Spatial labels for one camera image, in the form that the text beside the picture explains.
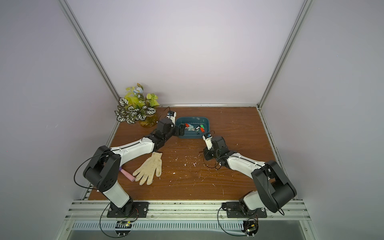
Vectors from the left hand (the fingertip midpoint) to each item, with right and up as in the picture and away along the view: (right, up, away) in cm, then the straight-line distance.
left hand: (180, 123), depth 90 cm
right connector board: (+36, -50, -20) cm, 65 cm away
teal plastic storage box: (+9, -3, +16) cm, 19 cm away
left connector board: (-27, -51, -18) cm, 61 cm away
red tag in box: (+14, -5, +14) cm, 21 cm away
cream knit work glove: (-17, -25, -1) cm, 31 cm away
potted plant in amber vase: (-26, +10, -1) cm, 28 cm away
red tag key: (+3, -2, +16) cm, 17 cm away
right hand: (+15, -14, -1) cm, 21 cm away
